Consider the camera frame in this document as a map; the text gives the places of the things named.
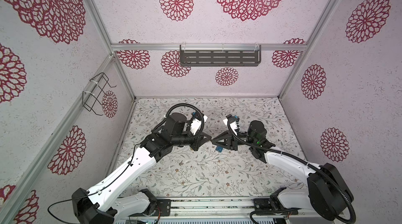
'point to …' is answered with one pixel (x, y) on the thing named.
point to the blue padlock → (219, 148)
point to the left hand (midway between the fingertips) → (208, 140)
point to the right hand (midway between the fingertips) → (213, 141)
